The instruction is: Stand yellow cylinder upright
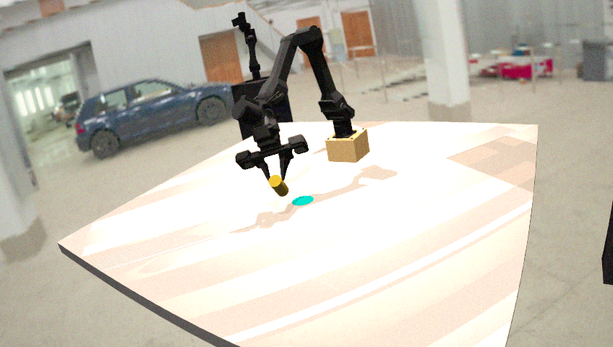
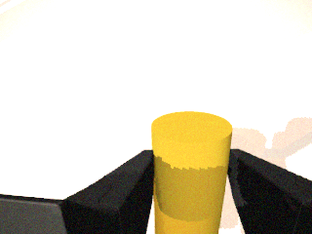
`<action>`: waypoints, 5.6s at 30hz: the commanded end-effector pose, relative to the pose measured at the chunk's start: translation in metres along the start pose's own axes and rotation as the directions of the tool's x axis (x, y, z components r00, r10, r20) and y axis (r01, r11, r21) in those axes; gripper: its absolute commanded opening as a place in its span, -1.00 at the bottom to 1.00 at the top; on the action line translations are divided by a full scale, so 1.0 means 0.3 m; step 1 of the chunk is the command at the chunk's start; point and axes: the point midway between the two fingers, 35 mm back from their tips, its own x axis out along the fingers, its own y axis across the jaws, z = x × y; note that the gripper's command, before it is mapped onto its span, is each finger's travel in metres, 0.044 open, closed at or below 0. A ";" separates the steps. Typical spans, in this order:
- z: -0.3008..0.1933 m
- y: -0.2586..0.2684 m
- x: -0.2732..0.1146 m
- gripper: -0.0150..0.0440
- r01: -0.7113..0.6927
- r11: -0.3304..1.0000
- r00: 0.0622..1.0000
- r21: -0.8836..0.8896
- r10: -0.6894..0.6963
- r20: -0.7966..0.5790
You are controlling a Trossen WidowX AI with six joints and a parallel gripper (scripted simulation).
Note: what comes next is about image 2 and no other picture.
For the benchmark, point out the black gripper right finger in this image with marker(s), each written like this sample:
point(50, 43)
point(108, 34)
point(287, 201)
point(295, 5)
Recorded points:
point(269, 199)

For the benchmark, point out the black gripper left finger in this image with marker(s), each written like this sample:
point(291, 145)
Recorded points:
point(118, 203)

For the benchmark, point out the yellow tall cylinder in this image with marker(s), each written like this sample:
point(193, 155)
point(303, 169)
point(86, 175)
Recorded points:
point(191, 158)

